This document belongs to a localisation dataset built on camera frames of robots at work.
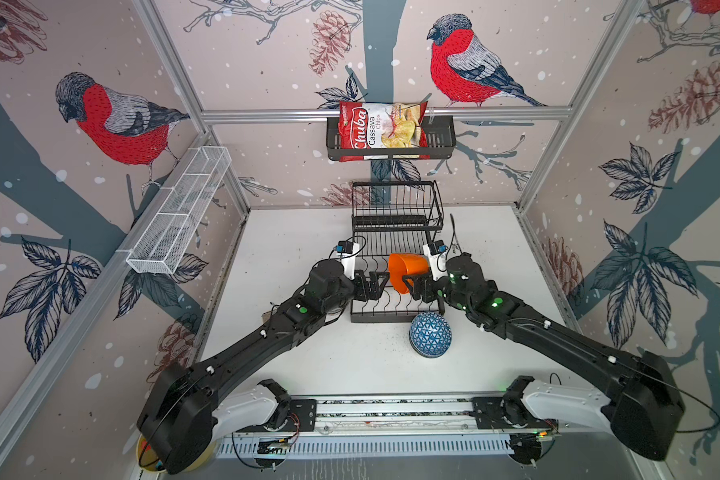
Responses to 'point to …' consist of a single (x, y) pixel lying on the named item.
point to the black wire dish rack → (394, 217)
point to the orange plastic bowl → (406, 264)
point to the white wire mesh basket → (178, 211)
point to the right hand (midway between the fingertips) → (409, 278)
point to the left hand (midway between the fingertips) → (377, 275)
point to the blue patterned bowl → (430, 334)
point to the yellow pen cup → (149, 461)
